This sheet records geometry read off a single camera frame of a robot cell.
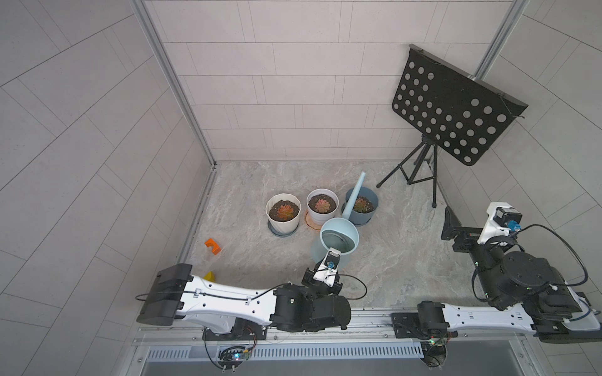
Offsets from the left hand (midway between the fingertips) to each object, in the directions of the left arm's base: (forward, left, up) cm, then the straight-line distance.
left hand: (335, 261), depth 69 cm
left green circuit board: (-22, +30, -16) cm, 40 cm away
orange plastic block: (+10, +43, -15) cm, 46 cm away
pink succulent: (+24, +3, -6) cm, 25 cm away
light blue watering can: (+4, -1, +10) cm, 11 cm away
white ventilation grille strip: (-20, -4, -16) cm, 26 cm away
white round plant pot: (+29, +6, -7) cm, 30 cm away
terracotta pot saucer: (+21, +8, -15) cm, 27 cm away
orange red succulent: (+21, +17, -6) cm, 28 cm away
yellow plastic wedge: (0, +42, -14) cm, 44 cm away
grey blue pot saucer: (+16, +19, -15) cm, 29 cm away
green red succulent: (+26, -13, -9) cm, 30 cm away
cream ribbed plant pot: (+25, +22, -7) cm, 34 cm away
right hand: (+5, -28, +21) cm, 35 cm away
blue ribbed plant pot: (+29, -16, -6) cm, 33 cm away
